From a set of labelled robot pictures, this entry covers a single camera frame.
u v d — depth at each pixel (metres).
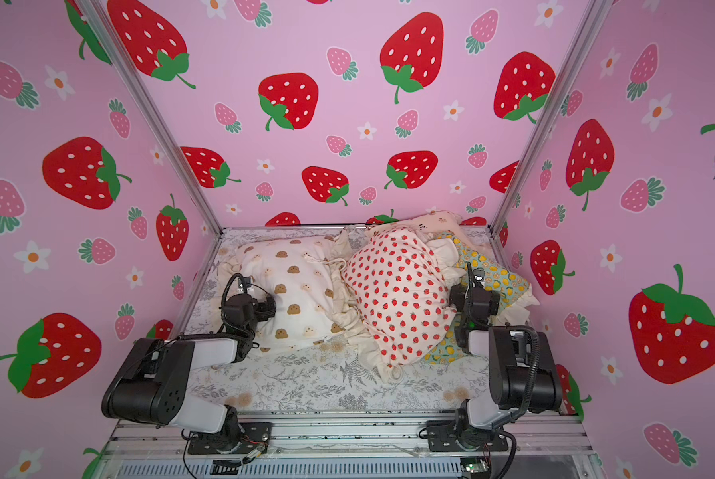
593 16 0.69
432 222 1.11
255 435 0.74
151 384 0.45
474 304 0.71
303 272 0.95
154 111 0.86
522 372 0.46
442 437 0.73
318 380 0.84
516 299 0.91
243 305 0.73
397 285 0.84
